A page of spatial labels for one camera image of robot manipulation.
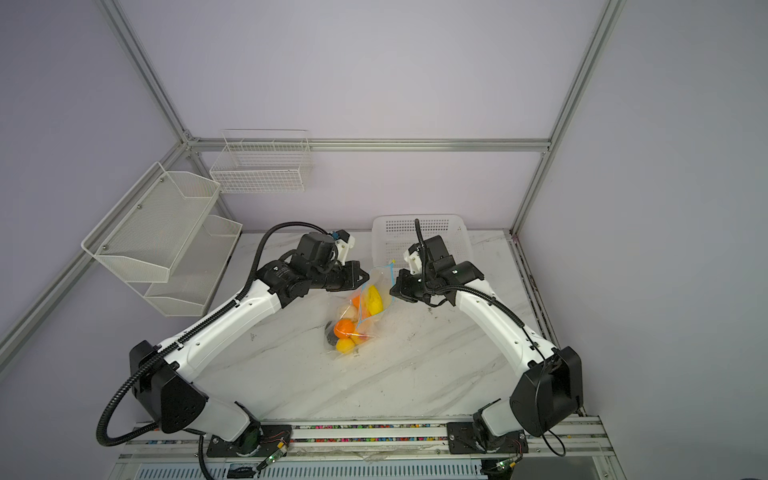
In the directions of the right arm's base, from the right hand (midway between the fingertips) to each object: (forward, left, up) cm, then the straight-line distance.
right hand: (387, 290), depth 77 cm
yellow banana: (+2, +4, -10) cm, 11 cm away
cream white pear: (+1, +12, -14) cm, 18 cm away
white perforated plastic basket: (+39, 0, -18) cm, 43 cm away
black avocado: (-5, +17, -16) cm, 24 cm away
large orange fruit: (-5, +13, -13) cm, 18 cm away
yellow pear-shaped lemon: (-8, +13, -17) cm, 23 cm away
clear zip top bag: (-1, +9, -15) cm, 18 cm away
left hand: (+1, +5, +4) cm, 6 cm away
